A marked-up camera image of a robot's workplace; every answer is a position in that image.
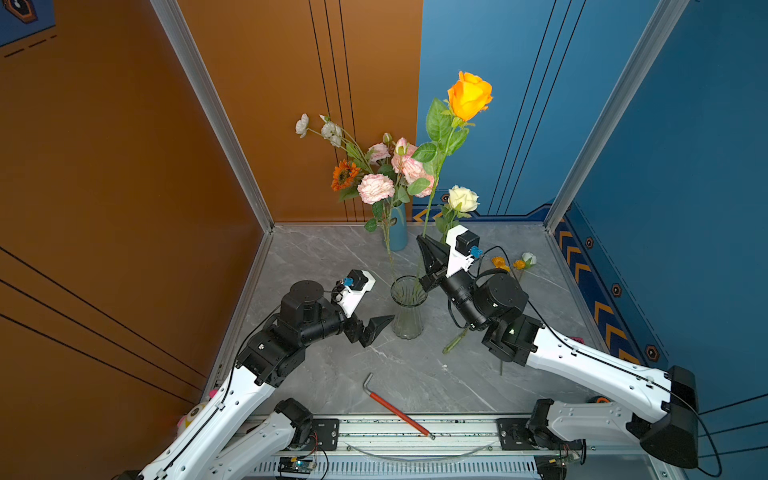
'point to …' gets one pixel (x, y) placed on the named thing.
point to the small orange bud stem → (497, 262)
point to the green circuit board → (293, 465)
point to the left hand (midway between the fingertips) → (379, 299)
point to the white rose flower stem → (528, 259)
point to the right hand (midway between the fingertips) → (417, 237)
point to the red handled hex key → (394, 409)
